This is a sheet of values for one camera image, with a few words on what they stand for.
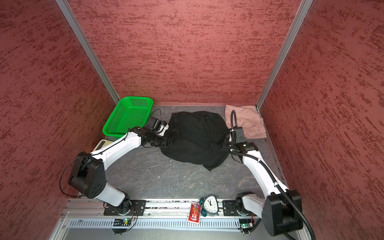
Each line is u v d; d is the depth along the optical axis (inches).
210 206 28.1
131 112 45.0
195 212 28.0
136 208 29.0
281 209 15.5
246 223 28.1
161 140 30.2
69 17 29.2
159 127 29.0
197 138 39.5
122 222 28.1
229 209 29.1
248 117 43.4
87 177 17.0
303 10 28.4
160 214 28.6
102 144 37.6
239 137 25.2
